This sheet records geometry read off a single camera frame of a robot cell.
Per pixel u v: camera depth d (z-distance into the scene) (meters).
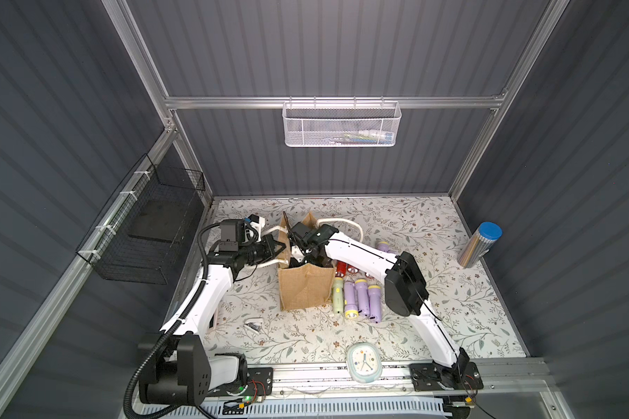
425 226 1.11
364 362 0.74
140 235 0.72
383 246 0.99
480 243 0.86
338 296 0.87
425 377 0.73
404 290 0.57
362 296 0.87
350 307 0.84
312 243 0.67
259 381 0.72
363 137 0.91
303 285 0.81
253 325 0.84
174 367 0.40
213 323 0.81
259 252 0.72
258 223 0.77
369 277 0.61
